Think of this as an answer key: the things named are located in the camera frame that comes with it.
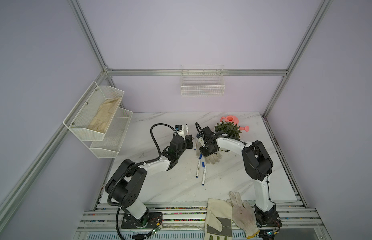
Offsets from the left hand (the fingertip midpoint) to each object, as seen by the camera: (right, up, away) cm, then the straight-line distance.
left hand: (191, 136), depth 89 cm
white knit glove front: (+27, -40, -14) cm, 50 cm away
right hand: (+8, -12, +9) cm, 17 cm away
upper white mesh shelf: (-54, +12, -9) cm, 56 cm away
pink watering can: (+29, +12, +16) cm, 35 cm away
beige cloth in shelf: (-48, +10, -10) cm, 50 cm away
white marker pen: (+9, -20, +4) cm, 22 cm away
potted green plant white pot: (+23, +4, -2) cm, 24 cm away
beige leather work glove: (+14, -42, -15) cm, 47 cm away
